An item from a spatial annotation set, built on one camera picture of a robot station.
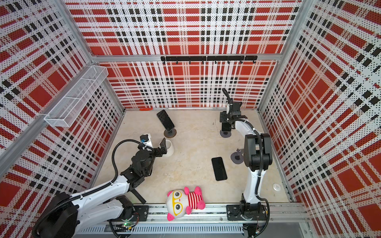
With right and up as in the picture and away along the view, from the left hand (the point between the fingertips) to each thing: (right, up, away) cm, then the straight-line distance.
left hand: (160, 139), depth 82 cm
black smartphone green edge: (-2, +11, +23) cm, 25 cm away
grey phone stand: (+46, -12, +9) cm, 48 cm away
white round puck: (+66, -27, 0) cm, 71 cm away
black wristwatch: (-9, -33, -3) cm, 34 cm away
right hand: (+42, +15, +19) cm, 48 cm away
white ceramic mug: (+5, -7, +6) cm, 10 cm away
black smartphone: (+34, -19, +8) cm, 40 cm away
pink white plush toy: (+12, -29, -11) cm, 34 cm away
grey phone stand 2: (+41, +1, +25) cm, 49 cm away
